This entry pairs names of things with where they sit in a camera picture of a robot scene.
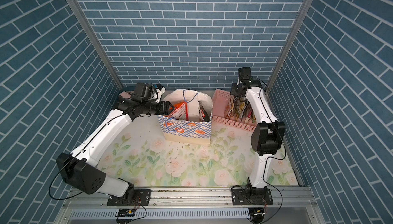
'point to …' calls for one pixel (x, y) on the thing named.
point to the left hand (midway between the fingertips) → (173, 107)
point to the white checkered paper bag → (192, 131)
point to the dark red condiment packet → (203, 115)
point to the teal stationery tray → (125, 94)
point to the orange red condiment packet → (180, 111)
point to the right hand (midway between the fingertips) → (237, 90)
